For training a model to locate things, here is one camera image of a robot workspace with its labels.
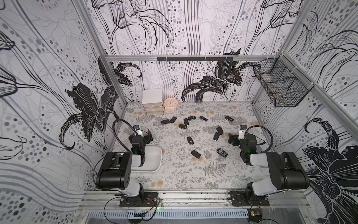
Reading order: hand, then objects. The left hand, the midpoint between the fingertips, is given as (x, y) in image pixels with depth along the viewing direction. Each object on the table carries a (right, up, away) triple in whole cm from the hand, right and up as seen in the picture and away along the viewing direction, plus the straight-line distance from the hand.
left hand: (143, 132), depth 94 cm
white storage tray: (+8, -18, -6) cm, 20 cm away
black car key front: (+36, -13, -6) cm, 38 cm away
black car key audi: (+27, +4, +8) cm, 28 cm away
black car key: (+14, +7, +11) cm, 19 cm away
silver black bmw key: (+53, -12, -6) cm, 54 cm away
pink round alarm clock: (+17, +22, +21) cm, 34 cm away
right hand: (+66, +1, 0) cm, 66 cm away
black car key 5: (+32, -6, +1) cm, 33 cm away
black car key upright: (+30, +7, +10) cm, 32 cm away
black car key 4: (+51, -3, +3) cm, 51 cm away
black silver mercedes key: (+43, +10, +13) cm, 46 cm away
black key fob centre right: (+55, 0, +7) cm, 55 cm away
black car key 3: (+63, +9, +13) cm, 65 cm away
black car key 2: (+19, +9, +14) cm, 25 cm away
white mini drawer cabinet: (+5, +22, +7) cm, 24 cm away
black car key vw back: (+34, +10, +13) cm, 38 cm away
